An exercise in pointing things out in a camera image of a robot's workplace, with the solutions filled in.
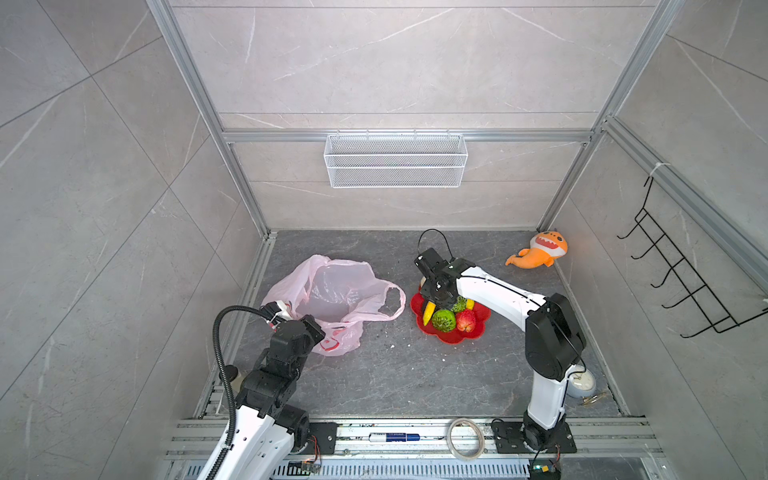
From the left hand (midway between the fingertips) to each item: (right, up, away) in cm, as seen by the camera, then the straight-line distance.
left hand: (318, 312), depth 76 cm
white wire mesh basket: (+21, +47, +24) cm, 57 cm away
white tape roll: (+42, -32, -4) cm, 53 cm away
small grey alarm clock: (+70, -20, +2) cm, 73 cm away
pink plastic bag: (+2, +1, +22) cm, 22 cm away
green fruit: (+40, 0, +12) cm, 42 cm away
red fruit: (+42, -5, +12) cm, 43 cm away
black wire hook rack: (+87, +2, -16) cm, 88 cm away
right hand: (+32, +2, +15) cm, 36 cm away
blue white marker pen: (+20, -31, -3) cm, 37 cm away
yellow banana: (+31, -1, +12) cm, 34 cm away
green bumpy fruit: (+35, -5, +12) cm, 37 cm away
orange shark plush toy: (+75, +18, +28) cm, 82 cm away
